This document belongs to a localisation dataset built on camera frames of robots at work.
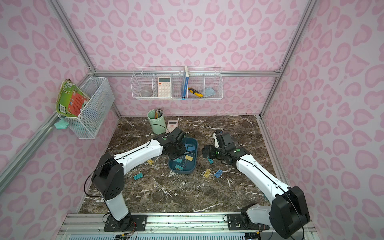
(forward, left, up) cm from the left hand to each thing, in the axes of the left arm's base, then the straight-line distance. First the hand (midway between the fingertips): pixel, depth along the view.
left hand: (185, 149), depth 89 cm
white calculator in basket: (+33, +13, +21) cm, 41 cm away
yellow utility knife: (+33, -6, +16) cm, 38 cm away
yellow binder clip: (-11, -13, -9) cm, 19 cm away
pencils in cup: (+25, +19, +6) cm, 32 cm away
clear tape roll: (+31, +26, +17) cm, 44 cm away
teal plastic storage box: (-5, 0, -9) cm, 10 cm away
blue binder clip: (-11, -20, -8) cm, 24 cm away
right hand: (-4, -13, +5) cm, 15 cm away
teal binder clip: (-2, -15, -9) cm, 18 cm away
